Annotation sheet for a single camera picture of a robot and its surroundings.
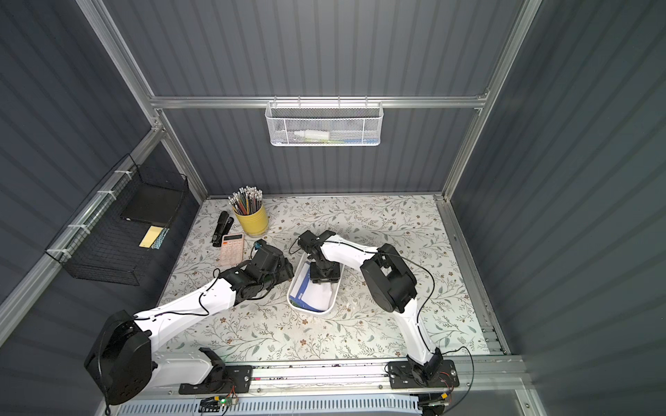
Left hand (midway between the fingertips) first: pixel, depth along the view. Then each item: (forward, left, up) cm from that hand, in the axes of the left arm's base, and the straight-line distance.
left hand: (289, 270), depth 84 cm
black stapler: (+28, +33, -10) cm, 44 cm away
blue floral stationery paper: (-5, -6, -10) cm, 12 cm away
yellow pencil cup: (+22, +17, -4) cm, 28 cm away
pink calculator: (+15, +26, -10) cm, 32 cm away
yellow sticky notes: (+3, +39, +15) cm, 42 cm away
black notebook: (+20, +45, +14) cm, 52 cm away
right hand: (0, -10, -10) cm, 14 cm away
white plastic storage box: (-4, -15, -6) cm, 17 cm away
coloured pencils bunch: (+27, +18, +6) cm, 33 cm away
